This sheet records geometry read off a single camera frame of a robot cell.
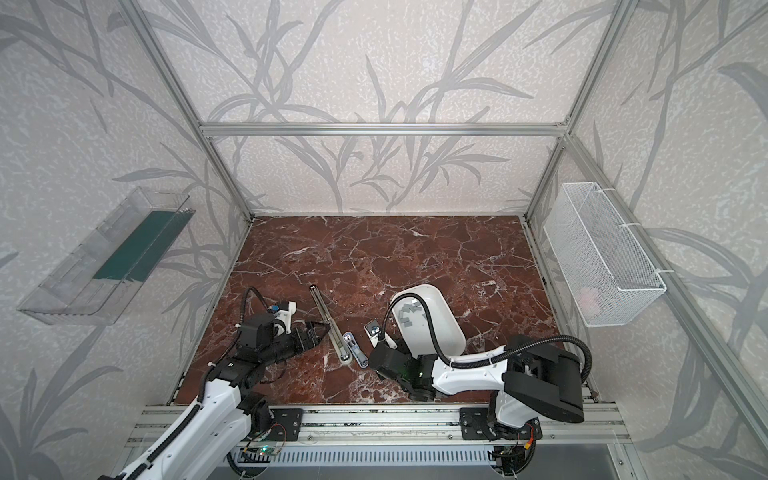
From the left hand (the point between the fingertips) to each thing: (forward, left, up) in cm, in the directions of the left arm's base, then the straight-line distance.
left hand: (325, 323), depth 82 cm
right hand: (-2, -14, -3) cm, 15 cm away
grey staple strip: (+9, -24, -8) cm, 27 cm away
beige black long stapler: (-5, -4, -6) cm, 9 cm away
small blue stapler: (-7, -10, -7) cm, 14 cm away
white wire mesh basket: (0, -64, +28) cm, 69 cm away
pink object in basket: (+2, -67, +14) cm, 69 cm away
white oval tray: (+3, -25, -9) cm, 27 cm away
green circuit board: (-29, +11, -8) cm, 32 cm away
